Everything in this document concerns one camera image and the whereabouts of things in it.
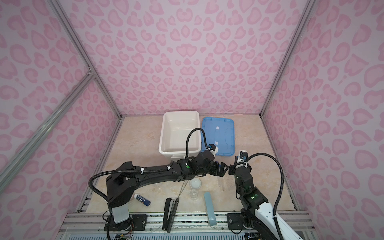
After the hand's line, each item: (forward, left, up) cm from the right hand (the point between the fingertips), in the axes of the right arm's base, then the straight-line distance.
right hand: (236, 156), depth 79 cm
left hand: (-5, +6, -1) cm, 8 cm away
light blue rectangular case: (-27, +14, -10) cm, 32 cm away
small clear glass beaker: (-17, +22, -12) cm, 30 cm away
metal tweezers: (-15, +30, -16) cm, 37 cm away
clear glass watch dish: (-10, +22, -15) cm, 28 cm away
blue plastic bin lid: (+28, +5, -16) cm, 33 cm away
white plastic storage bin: (+30, +37, -12) cm, 49 cm away
